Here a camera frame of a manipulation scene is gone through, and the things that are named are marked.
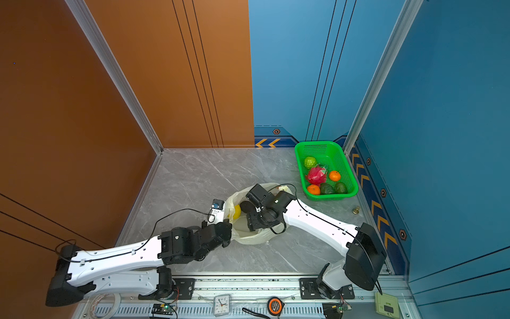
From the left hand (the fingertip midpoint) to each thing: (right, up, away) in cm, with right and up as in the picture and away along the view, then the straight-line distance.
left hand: (232, 221), depth 72 cm
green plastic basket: (+51, +27, +41) cm, 70 cm away
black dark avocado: (+4, +2, +18) cm, 18 cm away
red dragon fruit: (+38, +16, +24) cm, 48 cm away
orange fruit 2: (+37, +9, +23) cm, 44 cm away
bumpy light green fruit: (+37, +23, +33) cm, 54 cm away
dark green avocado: (+43, +9, +23) cm, 49 cm away
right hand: (+8, -3, +5) cm, 10 cm away
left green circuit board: (-24, -31, -2) cm, 39 cm away
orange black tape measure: (+16, -27, -5) cm, 32 cm away
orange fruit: (+49, +16, +30) cm, 60 cm away
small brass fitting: (+56, -1, +21) cm, 60 cm away
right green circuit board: (+37, -31, -3) cm, 48 cm away
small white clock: (-3, -28, -4) cm, 29 cm away
